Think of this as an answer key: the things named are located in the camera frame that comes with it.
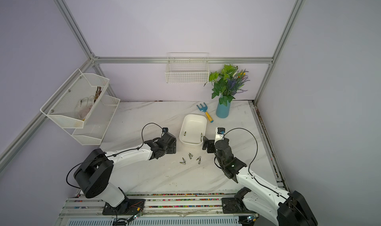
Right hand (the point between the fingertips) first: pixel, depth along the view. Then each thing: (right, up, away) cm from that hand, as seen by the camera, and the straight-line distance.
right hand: (212, 138), depth 83 cm
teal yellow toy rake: (-2, +19, +32) cm, 37 cm away
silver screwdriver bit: (-17, 0, +18) cm, 25 cm away
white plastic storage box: (-12, +3, +21) cm, 25 cm away
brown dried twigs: (-64, +27, -1) cm, 70 cm away
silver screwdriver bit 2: (-5, -2, +17) cm, 18 cm away
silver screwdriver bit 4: (-17, -15, +5) cm, 23 cm away
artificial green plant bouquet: (+10, +33, +3) cm, 34 cm away
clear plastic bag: (-70, +18, -5) cm, 72 cm away
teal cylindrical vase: (+10, +17, +23) cm, 30 cm away
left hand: (-27, -6, +7) cm, 28 cm away
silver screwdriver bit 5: (-7, -14, +7) cm, 17 cm away
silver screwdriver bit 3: (-13, -12, +9) cm, 20 cm away
